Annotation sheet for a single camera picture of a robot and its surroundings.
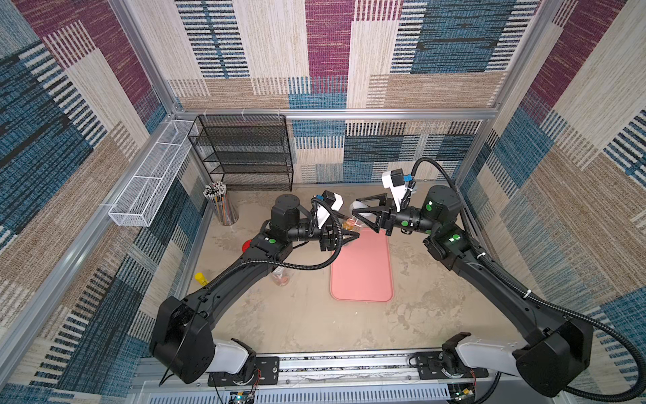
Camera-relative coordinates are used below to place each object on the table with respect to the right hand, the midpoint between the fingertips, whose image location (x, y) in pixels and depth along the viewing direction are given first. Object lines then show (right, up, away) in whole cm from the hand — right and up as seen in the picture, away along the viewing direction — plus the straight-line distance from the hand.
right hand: (358, 211), depth 65 cm
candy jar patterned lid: (-23, -22, +22) cm, 39 cm away
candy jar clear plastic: (-1, -3, +1) cm, 4 cm away
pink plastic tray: (+5, -22, +31) cm, 39 cm away
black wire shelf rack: (-43, +25, +44) cm, 67 cm away
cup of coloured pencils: (-48, 0, +37) cm, 60 cm away
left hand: (0, -5, +3) cm, 6 cm away
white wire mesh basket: (-76, +2, +27) cm, 81 cm away
